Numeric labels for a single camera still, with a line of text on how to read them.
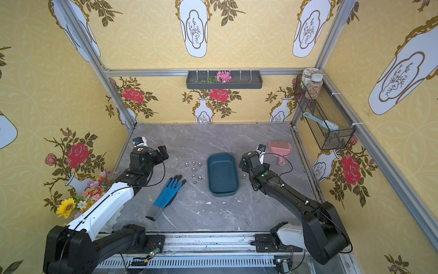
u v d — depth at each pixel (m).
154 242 0.73
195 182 0.92
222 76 0.88
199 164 1.00
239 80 0.92
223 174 0.96
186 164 1.00
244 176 0.95
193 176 0.95
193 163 1.01
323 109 0.88
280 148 1.05
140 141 0.72
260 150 0.74
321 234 0.40
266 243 0.73
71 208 0.65
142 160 0.63
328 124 0.68
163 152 0.76
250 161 0.65
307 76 0.86
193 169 0.98
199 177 0.95
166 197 0.86
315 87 0.80
